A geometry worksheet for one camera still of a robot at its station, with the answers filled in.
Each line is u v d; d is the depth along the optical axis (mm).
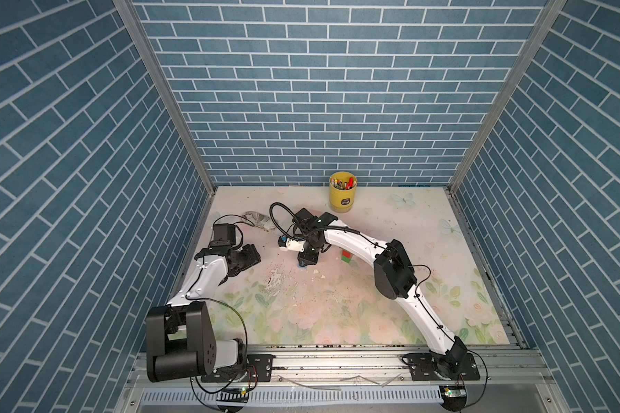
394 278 607
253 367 726
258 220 1048
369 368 752
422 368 736
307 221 788
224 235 688
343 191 1038
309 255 860
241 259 789
